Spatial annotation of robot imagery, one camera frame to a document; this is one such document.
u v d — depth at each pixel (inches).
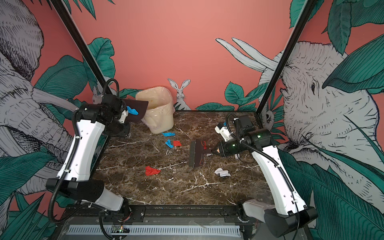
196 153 30.7
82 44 32.3
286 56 34.1
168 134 41.5
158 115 35.7
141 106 30.8
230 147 21.9
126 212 26.5
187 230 27.6
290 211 14.4
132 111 30.0
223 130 24.5
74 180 15.7
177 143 40.2
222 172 34.7
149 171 34.7
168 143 39.7
